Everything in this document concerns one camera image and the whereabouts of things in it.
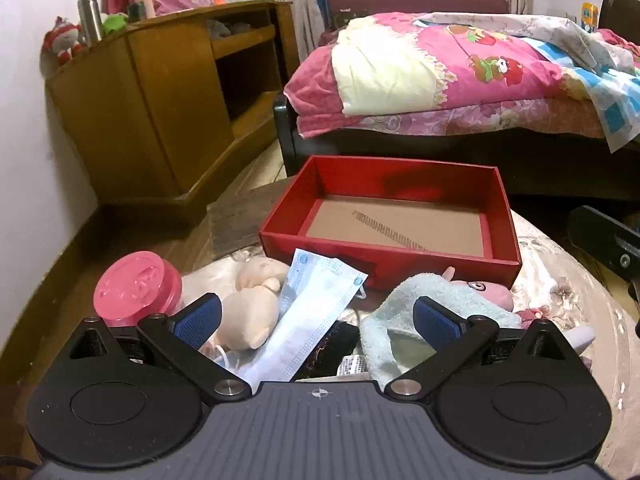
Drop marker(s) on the mint green towel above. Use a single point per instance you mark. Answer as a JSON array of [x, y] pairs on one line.
[[390, 310]]

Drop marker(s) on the small white packet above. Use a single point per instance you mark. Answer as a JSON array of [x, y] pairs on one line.
[[352, 365]]

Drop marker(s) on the white floral sheet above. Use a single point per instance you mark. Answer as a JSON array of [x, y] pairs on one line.
[[525, 27]]

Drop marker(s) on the beige plush toy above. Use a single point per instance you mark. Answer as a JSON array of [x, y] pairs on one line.
[[250, 310]]

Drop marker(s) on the blue checked cloth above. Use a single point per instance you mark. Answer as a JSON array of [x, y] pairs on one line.
[[610, 95]]

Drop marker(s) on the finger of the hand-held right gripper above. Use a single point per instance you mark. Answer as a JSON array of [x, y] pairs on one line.
[[605, 240]]

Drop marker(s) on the red and white snowman plush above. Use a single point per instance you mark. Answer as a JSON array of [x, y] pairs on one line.
[[64, 40]]

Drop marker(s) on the dark wooden board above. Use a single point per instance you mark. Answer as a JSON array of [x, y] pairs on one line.
[[240, 220]]

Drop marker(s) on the wooden cabinet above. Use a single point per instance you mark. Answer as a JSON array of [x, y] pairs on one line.
[[150, 110]]

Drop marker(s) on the grey cloth on shelf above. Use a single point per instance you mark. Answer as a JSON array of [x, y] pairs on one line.
[[225, 29]]

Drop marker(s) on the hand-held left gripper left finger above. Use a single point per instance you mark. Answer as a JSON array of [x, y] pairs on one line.
[[197, 321]]

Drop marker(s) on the pink candle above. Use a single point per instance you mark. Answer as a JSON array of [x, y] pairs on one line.
[[144, 0]]

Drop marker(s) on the steel thermos flask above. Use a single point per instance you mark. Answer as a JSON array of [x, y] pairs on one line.
[[90, 20]]

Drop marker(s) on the dark small jar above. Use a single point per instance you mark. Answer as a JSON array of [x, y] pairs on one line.
[[136, 12]]

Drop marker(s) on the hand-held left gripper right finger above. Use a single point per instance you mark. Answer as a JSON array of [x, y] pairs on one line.
[[440, 326]]

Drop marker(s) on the light blue face mask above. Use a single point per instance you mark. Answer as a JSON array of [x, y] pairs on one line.
[[310, 305]]

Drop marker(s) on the maroon sofa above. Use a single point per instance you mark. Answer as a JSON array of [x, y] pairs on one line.
[[400, 2]]

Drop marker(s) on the dark wooden headboard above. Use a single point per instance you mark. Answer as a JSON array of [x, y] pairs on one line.
[[620, 15]]

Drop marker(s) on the red cardboard box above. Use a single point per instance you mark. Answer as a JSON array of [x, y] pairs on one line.
[[400, 180]]

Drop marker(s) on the yellow and blue box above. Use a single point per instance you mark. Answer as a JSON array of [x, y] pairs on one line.
[[589, 15]]

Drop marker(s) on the pink floral quilt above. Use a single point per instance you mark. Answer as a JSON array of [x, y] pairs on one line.
[[400, 60]]

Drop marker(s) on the black knit hat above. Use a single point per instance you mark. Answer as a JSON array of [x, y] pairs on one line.
[[330, 345]]

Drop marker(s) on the green plush toy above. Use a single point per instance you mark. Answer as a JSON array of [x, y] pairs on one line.
[[115, 22]]

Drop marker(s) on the pink lidded jar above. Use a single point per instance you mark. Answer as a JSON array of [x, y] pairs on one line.
[[135, 280]]

